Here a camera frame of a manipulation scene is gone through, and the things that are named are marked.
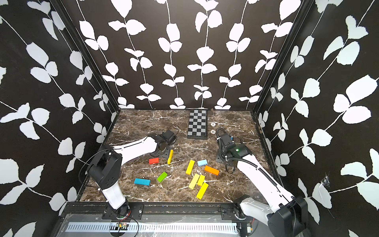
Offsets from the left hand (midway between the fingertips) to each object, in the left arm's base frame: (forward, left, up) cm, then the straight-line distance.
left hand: (163, 151), depth 91 cm
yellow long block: (-5, -4, -1) cm, 6 cm away
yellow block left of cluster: (-18, -19, -5) cm, 26 cm away
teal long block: (-17, +10, -3) cm, 21 cm away
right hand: (-9, -33, +9) cm, 35 cm away
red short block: (-5, +6, -3) cm, 8 cm away
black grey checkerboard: (+22, -23, -2) cm, 32 cm away
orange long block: (-12, -30, -5) cm, 32 cm away
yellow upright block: (-10, -17, -4) cm, 20 cm away
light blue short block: (-7, -25, -4) cm, 26 cm away
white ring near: (+17, -34, -5) cm, 39 cm away
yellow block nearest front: (-24, -23, -4) cm, 33 cm away
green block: (-15, 0, -5) cm, 16 cm away
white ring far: (+24, -35, -4) cm, 43 cm away
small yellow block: (-18, -23, -5) cm, 29 cm away
